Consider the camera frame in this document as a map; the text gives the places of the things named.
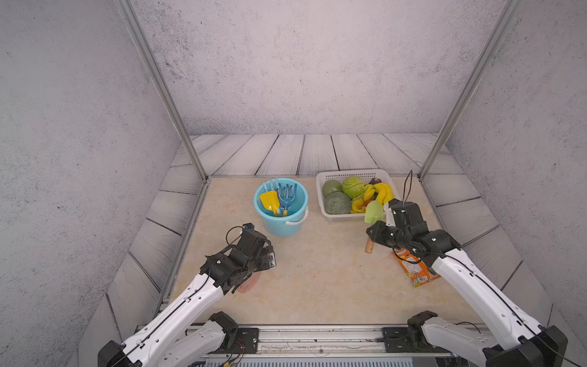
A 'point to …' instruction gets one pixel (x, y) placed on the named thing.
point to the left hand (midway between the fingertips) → (270, 256)
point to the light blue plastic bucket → (298, 212)
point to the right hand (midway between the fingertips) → (369, 230)
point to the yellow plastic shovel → (270, 201)
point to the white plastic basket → (383, 174)
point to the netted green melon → (337, 202)
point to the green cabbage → (353, 186)
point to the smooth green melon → (332, 186)
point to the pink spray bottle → (248, 284)
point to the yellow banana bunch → (383, 192)
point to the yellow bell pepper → (358, 206)
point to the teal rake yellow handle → (287, 198)
